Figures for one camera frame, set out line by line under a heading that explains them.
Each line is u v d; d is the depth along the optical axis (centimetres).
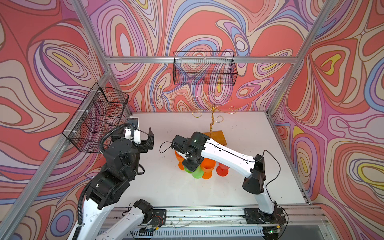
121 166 39
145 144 47
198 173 72
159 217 73
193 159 62
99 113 81
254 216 74
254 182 53
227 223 72
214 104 118
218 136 105
